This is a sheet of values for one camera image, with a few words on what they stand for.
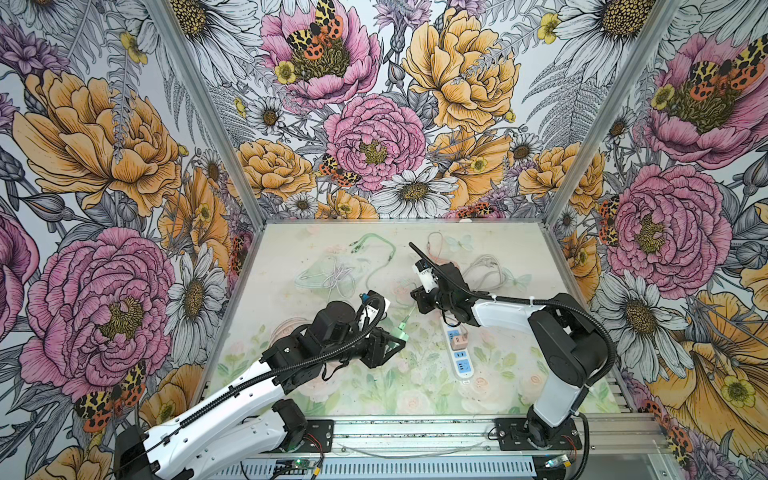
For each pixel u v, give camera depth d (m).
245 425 0.58
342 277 1.02
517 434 0.74
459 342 0.83
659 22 0.73
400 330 0.70
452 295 0.73
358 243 1.16
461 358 0.85
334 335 0.54
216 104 0.90
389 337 0.69
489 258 1.09
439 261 1.10
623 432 0.76
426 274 0.84
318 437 0.73
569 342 0.48
